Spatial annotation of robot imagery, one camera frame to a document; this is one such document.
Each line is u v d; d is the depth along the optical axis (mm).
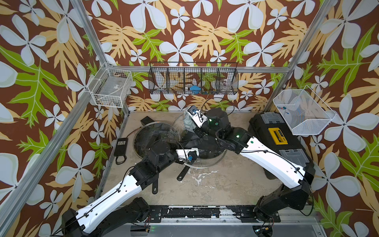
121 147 985
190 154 556
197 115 538
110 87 854
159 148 506
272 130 876
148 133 1077
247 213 745
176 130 899
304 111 820
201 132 601
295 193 417
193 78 989
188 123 687
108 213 437
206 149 982
